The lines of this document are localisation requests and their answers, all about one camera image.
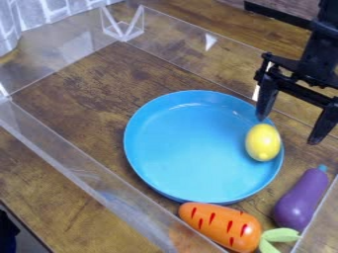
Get purple toy eggplant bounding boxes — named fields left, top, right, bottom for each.
left=273, top=165, right=329, bottom=231

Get clear acrylic enclosure walls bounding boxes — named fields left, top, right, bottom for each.
left=0, top=4, right=338, bottom=253

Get white patterned curtain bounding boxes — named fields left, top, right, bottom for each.
left=0, top=0, right=123, bottom=57

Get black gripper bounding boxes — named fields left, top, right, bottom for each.
left=256, top=19, right=338, bottom=145

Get blue round plate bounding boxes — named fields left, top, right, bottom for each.
left=125, top=90, right=284, bottom=205

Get orange toy carrot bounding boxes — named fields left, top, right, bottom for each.
left=178, top=203, right=300, bottom=253

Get yellow toy lemon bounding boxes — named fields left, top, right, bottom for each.
left=246, top=124, right=282, bottom=161

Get dark baseboard strip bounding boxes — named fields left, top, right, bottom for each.
left=245, top=0, right=321, bottom=30

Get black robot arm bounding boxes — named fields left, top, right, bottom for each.
left=256, top=0, right=338, bottom=145

